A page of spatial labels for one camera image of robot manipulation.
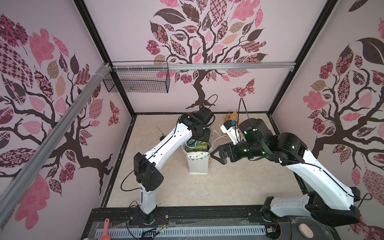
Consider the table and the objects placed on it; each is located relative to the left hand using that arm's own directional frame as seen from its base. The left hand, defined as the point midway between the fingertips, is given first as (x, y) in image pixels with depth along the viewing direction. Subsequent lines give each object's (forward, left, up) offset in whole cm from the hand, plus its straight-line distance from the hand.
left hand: (201, 138), depth 79 cm
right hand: (-16, -6, +14) cm, 22 cm away
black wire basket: (+40, +40, +12) cm, 58 cm away
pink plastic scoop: (-42, +45, -20) cm, 65 cm away
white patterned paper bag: (-12, +1, -5) cm, 13 cm away
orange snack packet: (+29, -24, -13) cm, 40 cm away
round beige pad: (-40, -49, -18) cm, 66 cm away
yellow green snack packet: (-1, +1, -6) cm, 7 cm away
